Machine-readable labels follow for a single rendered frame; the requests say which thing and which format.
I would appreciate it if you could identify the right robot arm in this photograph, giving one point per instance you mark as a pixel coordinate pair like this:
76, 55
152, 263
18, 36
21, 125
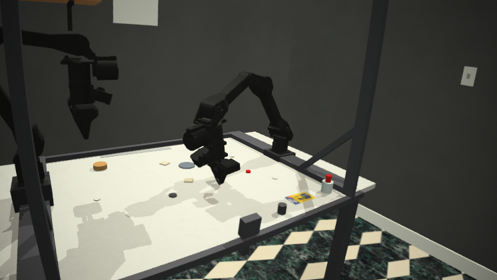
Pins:
216, 106

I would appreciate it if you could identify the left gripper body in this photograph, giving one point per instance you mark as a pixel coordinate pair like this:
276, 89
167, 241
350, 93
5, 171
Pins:
80, 94

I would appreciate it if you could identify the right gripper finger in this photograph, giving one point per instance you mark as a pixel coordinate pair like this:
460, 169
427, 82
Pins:
221, 177
213, 165

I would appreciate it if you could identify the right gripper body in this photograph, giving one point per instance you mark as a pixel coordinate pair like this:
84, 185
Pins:
225, 166

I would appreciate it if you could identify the light brown wooden disc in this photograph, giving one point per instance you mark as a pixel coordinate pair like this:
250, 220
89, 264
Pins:
100, 166

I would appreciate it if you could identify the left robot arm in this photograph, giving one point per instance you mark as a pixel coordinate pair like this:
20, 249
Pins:
104, 68

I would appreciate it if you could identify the black cylinder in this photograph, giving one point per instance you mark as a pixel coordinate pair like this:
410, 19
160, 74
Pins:
282, 208

